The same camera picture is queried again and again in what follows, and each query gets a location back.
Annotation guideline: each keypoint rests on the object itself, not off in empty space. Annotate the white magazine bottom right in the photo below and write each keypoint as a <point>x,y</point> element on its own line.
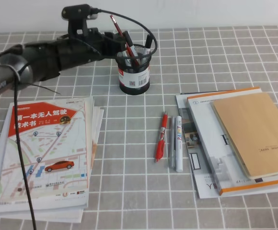
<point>205,182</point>

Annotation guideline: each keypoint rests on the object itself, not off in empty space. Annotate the red pencil with eraser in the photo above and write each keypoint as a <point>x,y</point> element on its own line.
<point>116,26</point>

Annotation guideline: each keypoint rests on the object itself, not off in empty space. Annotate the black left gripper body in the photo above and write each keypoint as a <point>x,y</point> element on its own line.
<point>80,50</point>

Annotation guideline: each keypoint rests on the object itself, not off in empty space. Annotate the tan kraft notebook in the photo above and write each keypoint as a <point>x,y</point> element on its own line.
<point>251,122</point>

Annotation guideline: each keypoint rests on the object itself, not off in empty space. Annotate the black white marker middle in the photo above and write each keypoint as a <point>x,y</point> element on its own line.
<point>130,43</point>

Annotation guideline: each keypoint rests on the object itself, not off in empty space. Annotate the white paint marker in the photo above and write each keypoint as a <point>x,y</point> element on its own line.
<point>178,144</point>

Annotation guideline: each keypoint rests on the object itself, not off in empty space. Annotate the white zip tie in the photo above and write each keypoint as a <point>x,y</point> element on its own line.
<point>27,64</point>

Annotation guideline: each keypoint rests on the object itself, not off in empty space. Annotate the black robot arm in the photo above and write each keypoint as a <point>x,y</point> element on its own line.
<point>44,60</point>

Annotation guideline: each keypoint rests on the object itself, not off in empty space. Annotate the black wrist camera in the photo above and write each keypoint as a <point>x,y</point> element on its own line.
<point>77,17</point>

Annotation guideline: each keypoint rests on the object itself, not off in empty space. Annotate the black white marker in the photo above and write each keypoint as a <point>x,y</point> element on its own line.
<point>130,43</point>
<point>147,46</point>

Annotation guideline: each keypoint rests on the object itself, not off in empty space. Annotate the orange map cover book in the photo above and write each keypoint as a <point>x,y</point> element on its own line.
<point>48,149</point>

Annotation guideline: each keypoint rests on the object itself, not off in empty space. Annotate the red gel pen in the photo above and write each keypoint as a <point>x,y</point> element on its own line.
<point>161,142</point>

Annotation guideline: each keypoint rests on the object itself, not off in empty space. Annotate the white book under stack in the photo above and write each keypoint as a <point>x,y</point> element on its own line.
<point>78,198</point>

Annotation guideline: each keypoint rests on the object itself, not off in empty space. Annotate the black mesh pen holder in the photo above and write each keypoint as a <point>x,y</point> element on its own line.
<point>134,80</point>

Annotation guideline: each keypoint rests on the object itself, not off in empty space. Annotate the grey slim pen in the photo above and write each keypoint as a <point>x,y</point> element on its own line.
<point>172,144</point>

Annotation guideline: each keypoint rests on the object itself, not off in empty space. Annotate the white orange edged book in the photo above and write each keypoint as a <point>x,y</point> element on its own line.
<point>225,168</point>

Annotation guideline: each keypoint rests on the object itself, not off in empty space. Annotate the red pen in holder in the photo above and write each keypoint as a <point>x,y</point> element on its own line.
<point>131,54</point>

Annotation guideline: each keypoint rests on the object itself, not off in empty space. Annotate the black white marker right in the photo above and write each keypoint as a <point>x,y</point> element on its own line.
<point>147,46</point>

